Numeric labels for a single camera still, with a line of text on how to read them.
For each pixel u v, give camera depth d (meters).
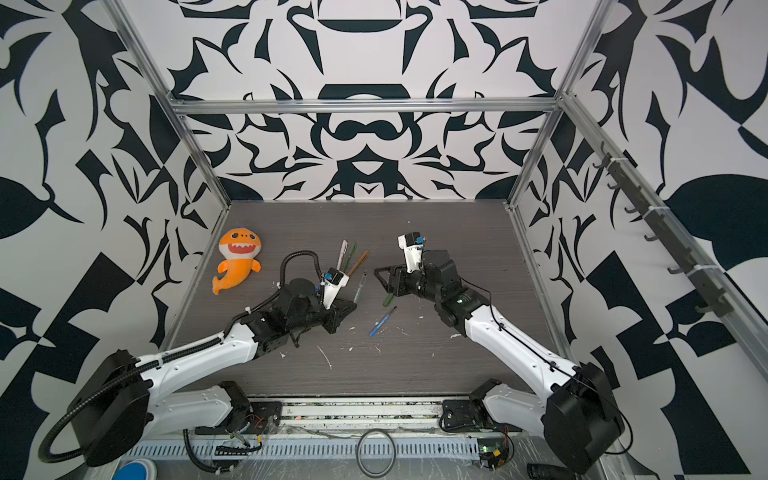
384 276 0.74
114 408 0.40
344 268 1.02
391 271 0.68
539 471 0.67
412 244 0.69
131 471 0.66
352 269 1.02
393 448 0.70
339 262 1.02
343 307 0.71
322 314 0.70
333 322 0.70
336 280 0.70
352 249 1.05
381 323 0.89
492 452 0.71
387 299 0.94
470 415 0.70
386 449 0.71
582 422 0.40
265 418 0.73
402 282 0.68
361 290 0.79
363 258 1.04
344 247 1.06
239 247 0.97
